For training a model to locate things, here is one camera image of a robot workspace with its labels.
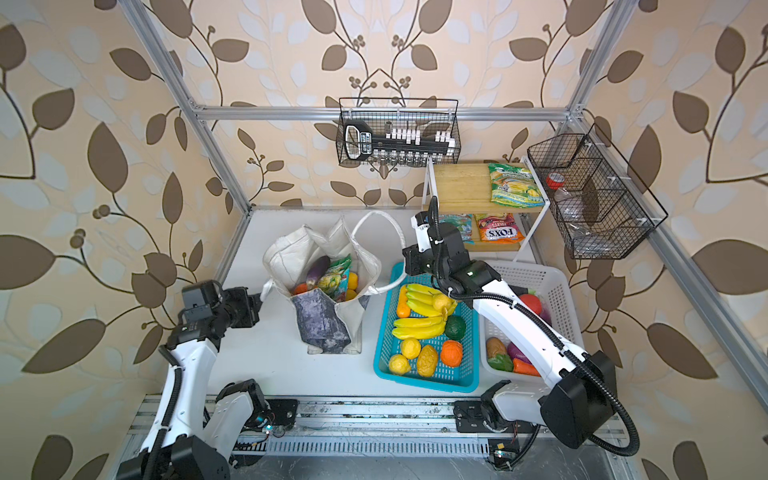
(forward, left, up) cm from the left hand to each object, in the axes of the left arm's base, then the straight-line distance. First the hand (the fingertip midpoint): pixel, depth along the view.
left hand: (266, 287), depth 80 cm
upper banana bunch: (+3, -45, -11) cm, 47 cm away
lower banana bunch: (-5, -42, -12) cm, 44 cm away
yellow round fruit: (-16, -37, -10) cm, 41 cm away
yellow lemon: (-11, -40, -11) cm, 43 cm away
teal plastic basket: (-18, -54, -14) cm, 58 cm away
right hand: (+7, -38, +9) cm, 39 cm away
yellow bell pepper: (+9, -21, -11) cm, 26 cm away
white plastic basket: (+4, -83, -9) cm, 84 cm away
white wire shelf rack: (+23, -51, +17) cm, 59 cm away
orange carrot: (-16, -68, -10) cm, 71 cm away
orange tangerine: (-13, -51, -10) cm, 53 cm away
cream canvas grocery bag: (+8, -4, +1) cm, 8 cm away
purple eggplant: (+10, -10, -7) cm, 16 cm away
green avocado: (-5, -52, -10) cm, 54 cm away
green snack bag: (+6, -17, -6) cm, 19 cm away
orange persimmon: (+3, -7, -5) cm, 9 cm away
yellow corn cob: (-15, -44, -11) cm, 48 cm away
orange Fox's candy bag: (+21, -66, +3) cm, 69 cm away
